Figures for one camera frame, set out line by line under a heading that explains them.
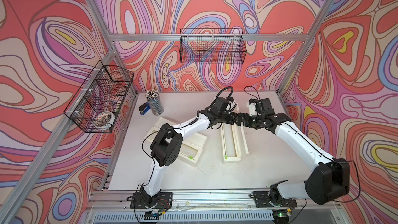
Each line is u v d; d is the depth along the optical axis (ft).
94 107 2.41
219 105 2.31
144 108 3.46
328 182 1.31
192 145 2.76
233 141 2.82
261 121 2.01
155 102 3.16
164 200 2.41
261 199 2.38
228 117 2.57
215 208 2.36
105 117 2.40
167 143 1.77
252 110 2.38
